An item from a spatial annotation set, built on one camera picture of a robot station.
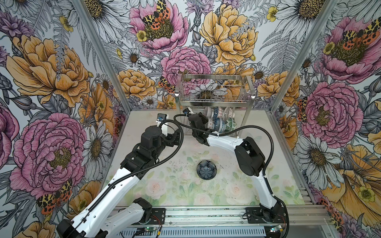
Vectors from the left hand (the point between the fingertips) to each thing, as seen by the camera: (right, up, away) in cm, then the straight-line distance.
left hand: (169, 131), depth 72 cm
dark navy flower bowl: (+19, -23, +17) cm, 35 cm away
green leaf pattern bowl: (+37, +3, +34) cm, 50 cm away
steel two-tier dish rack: (+12, +27, +42) cm, 51 cm away
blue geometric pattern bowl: (+27, +12, +40) cm, 50 cm away
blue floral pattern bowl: (+28, +3, +25) cm, 37 cm away
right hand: (+16, +9, +24) cm, 30 cm away
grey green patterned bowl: (+21, +12, +33) cm, 41 cm away
